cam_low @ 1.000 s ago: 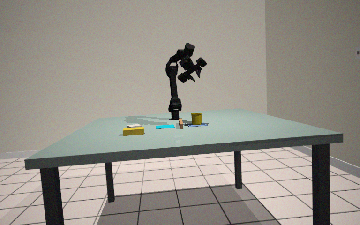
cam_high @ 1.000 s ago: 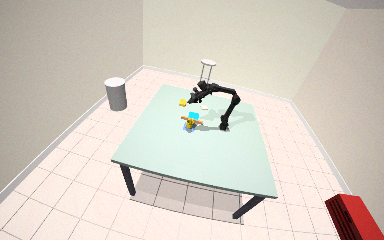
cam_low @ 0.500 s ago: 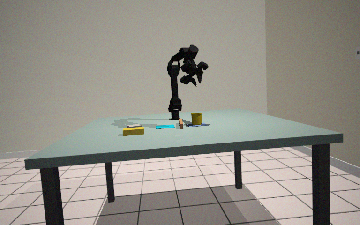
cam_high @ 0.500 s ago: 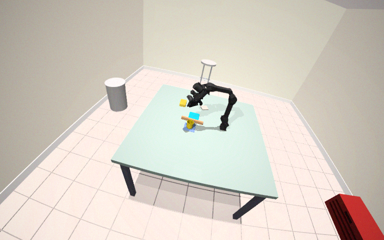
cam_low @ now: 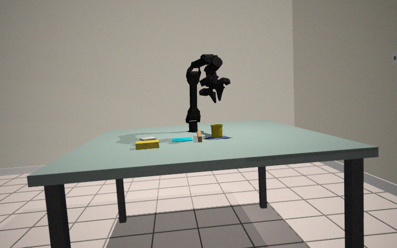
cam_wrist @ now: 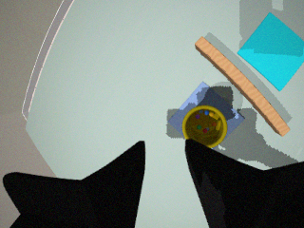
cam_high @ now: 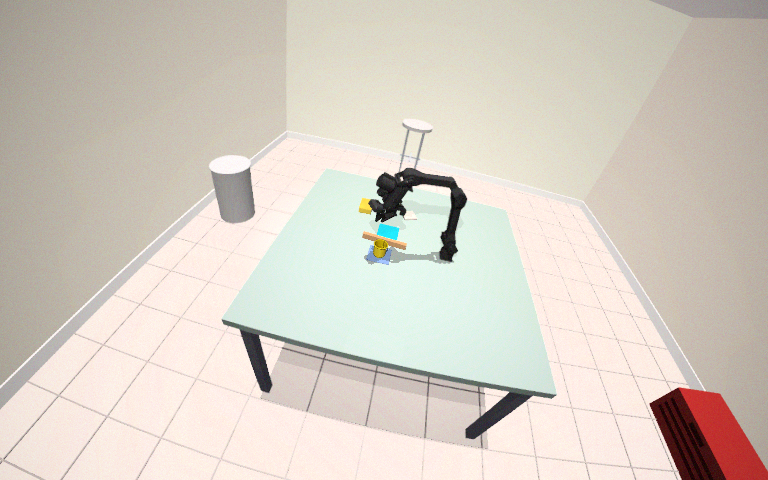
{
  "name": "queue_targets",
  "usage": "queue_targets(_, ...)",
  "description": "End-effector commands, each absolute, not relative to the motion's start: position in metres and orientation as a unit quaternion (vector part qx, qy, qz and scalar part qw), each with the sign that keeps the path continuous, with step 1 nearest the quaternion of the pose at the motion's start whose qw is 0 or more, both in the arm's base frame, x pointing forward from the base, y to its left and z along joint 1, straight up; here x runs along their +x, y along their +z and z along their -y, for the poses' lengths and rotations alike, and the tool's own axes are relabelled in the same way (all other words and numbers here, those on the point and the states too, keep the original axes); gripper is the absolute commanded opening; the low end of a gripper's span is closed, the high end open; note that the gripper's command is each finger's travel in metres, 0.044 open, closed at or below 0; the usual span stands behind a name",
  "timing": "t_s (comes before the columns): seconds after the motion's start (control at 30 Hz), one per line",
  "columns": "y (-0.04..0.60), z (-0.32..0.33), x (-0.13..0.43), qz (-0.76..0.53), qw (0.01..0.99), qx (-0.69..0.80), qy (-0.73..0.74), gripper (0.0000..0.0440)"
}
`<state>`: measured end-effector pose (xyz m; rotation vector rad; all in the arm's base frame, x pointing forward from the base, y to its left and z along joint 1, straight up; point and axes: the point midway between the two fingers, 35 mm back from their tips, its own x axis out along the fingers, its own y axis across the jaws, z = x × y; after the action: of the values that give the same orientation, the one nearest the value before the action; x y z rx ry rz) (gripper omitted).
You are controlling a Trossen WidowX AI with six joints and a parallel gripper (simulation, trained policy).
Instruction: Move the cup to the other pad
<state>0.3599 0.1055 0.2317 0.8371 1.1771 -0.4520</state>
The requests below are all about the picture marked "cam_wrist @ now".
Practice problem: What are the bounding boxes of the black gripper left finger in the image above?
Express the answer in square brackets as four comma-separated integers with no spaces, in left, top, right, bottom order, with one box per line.
[3,141,145,228]

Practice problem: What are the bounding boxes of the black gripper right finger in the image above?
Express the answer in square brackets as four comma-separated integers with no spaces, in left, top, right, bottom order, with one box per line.
[185,138,304,228]

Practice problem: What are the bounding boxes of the tan wooden bar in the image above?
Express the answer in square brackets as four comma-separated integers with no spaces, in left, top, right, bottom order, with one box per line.
[195,37,291,137]

